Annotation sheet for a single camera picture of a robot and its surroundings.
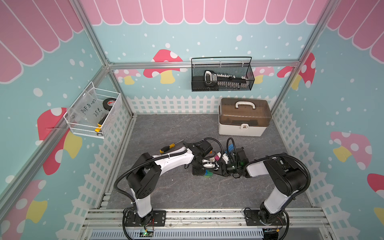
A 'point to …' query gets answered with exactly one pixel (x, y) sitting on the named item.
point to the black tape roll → (108, 103)
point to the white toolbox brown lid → (244, 116)
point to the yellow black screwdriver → (166, 148)
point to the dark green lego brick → (209, 174)
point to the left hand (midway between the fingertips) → (199, 171)
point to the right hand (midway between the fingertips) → (212, 171)
